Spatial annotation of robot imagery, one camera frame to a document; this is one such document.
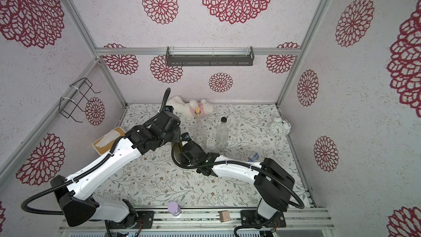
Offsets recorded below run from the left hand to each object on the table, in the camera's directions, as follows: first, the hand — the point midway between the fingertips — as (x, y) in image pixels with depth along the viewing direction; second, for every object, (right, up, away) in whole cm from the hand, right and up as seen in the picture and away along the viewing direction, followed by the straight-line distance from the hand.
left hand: (175, 132), depth 75 cm
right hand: (0, -10, +6) cm, 12 cm away
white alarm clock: (+57, +1, +20) cm, 60 cm away
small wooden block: (+22, -37, -2) cm, 43 cm away
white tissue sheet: (-44, -5, +20) cm, 48 cm away
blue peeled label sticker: (+43, -16, +19) cm, 49 cm away
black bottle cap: (+22, +6, +3) cm, 23 cm away
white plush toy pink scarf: (+1, +12, +30) cm, 32 cm away
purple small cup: (0, -32, -6) cm, 33 cm away
